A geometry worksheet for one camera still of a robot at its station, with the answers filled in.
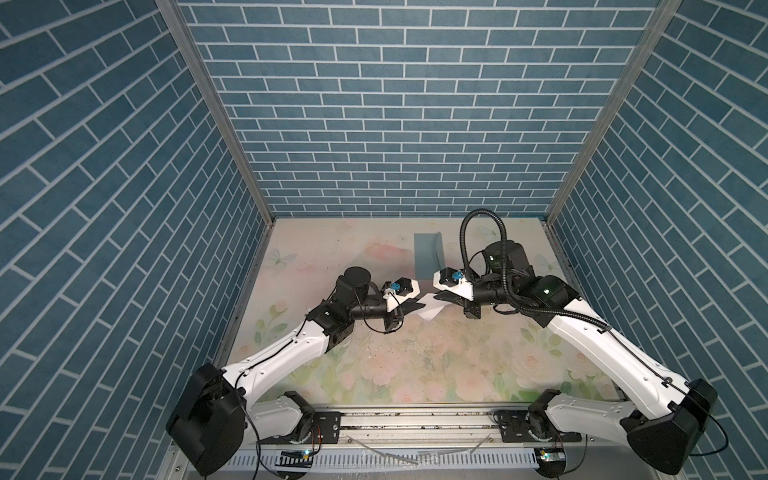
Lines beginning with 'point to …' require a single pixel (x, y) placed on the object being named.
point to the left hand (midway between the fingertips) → (421, 304)
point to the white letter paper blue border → (432, 306)
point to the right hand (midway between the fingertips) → (435, 287)
